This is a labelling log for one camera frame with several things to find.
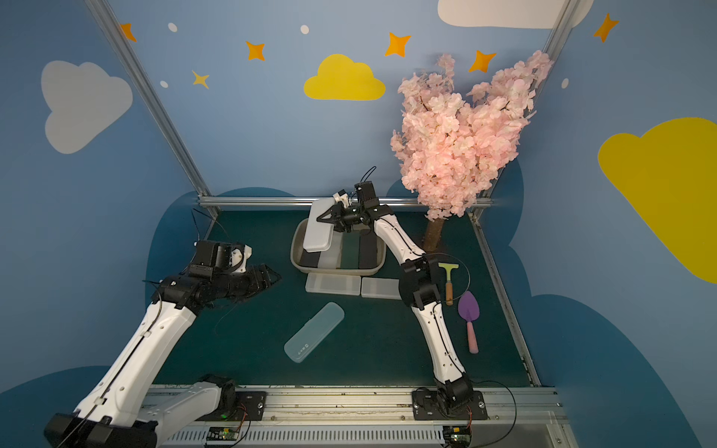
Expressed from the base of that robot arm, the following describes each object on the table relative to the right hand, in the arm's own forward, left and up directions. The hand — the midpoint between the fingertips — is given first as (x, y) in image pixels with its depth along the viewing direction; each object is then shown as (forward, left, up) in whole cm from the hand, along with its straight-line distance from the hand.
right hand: (322, 218), depth 92 cm
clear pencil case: (-14, -9, -20) cm, 25 cm away
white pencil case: (-5, 0, -2) cm, 6 cm away
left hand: (-25, +9, +2) cm, 27 cm away
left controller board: (-59, +20, -21) cm, 66 cm away
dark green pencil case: (0, -9, -19) cm, 21 cm away
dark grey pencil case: (-4, +7, -19) cm, 20 cm away
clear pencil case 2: (-14, -22, -21) cm, 33 cm away
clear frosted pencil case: (-3, -2, -18) cm, 19 cm away
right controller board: (-55, -42, -23) cm, 73 cm away
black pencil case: (-2, -16, -19) cm, 25 cm away
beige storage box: (+2, +12, -17) cm, 21 cm away
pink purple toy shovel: (-20, -52, -21) cm, 59 cm away
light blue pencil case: (-31, 0, -20) cm, 37 cm away
